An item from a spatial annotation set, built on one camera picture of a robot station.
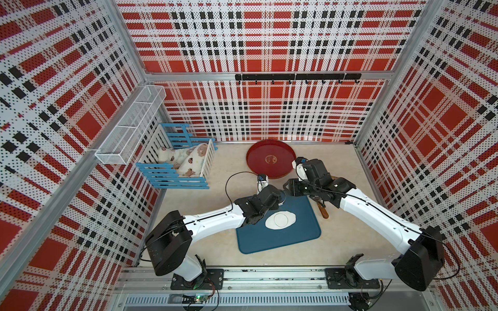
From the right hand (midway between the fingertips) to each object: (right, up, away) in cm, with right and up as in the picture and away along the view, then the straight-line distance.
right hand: (291, 185), depth 79 cm
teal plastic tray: (-15, -24, +5) cm, 29 cm away
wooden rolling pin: (+15, -12, +6) cm, 21 cm away
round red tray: (-5, +12, +35) cm, 37 cm away
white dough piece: (-4, -17, +9) cm, 20 cm away
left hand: (-7, -5, +5) cm, 10 cm away
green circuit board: (-37, -40, -10) cm, 56 cm away
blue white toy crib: (-67, +26, +40) cm, 82 cm away
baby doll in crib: (-53, +10, +25) cm, 60 cm away
